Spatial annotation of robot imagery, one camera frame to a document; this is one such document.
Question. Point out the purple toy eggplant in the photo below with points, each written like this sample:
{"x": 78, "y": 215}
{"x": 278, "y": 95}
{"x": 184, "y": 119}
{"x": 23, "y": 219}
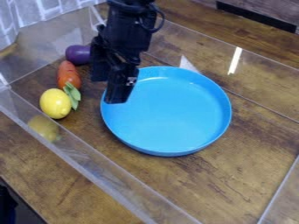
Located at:
{"x": 78, "y": 54}

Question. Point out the blue round plastic tray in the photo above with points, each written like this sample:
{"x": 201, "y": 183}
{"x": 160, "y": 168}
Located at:
{"x": 178, "y": 112}

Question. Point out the clear acrylic enclosure wall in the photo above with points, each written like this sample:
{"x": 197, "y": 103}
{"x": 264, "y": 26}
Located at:
{"x": 86, "y": 179}

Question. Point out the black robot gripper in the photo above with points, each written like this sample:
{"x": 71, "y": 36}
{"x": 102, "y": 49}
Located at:
{"x": 126, "y": 36}

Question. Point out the orange toy carrot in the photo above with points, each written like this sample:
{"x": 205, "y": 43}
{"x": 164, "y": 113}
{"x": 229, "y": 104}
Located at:
{"x": 70, "y": 82}

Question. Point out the yellow toy lemon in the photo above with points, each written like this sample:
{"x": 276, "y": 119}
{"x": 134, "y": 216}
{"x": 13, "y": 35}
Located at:
{"x": 55, "y": 103}

